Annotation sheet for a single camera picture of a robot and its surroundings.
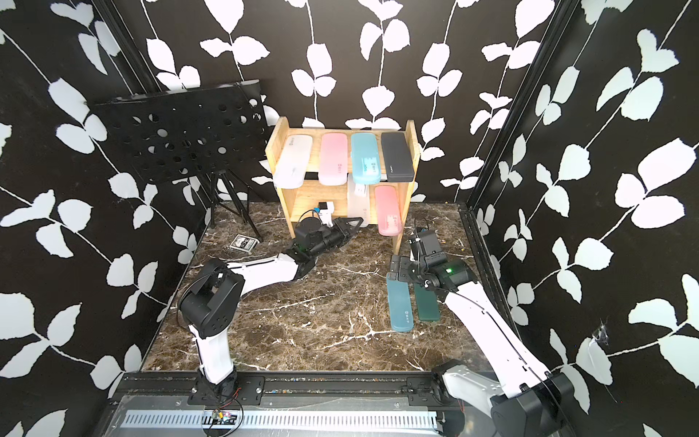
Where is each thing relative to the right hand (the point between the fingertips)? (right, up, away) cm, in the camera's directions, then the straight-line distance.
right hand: (402, 261), depth 78 cm
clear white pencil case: (-13, +19, +12) cm, 26 cm away
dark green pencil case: (+11, -16, +12) cm, 23 cm away
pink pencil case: (-3, +14, +8) cm, 16 cm away
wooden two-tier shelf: (-32, +18, +12) cm, 38 cm away
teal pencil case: (+1, -16, +13) cm, 21 cm away
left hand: (-11, +13, +4) cm, 18 cm away
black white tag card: (-58, +4, +26) cm, 63 cm away
